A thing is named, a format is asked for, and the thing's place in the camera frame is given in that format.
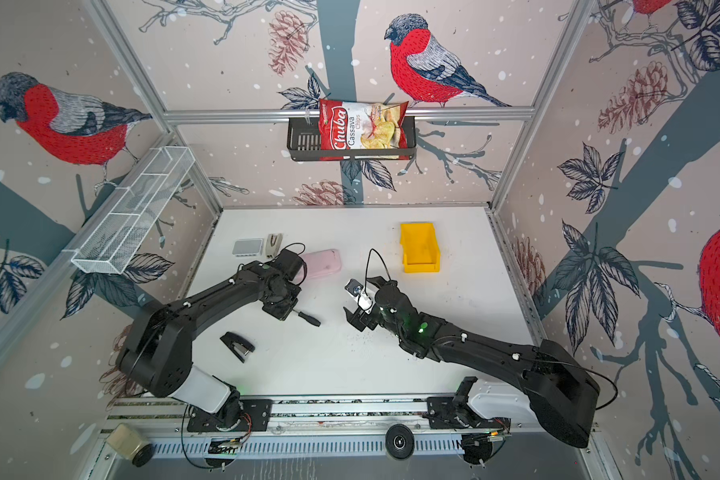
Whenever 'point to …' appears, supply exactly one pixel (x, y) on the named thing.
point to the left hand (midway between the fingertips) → (298, 302)
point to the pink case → (324, 262)
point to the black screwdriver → (309, 318)
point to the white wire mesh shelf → (132, 210)
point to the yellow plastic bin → (420, 248)
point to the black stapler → (238, 345)
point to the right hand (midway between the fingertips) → (354, 297)
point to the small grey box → (248, 247)
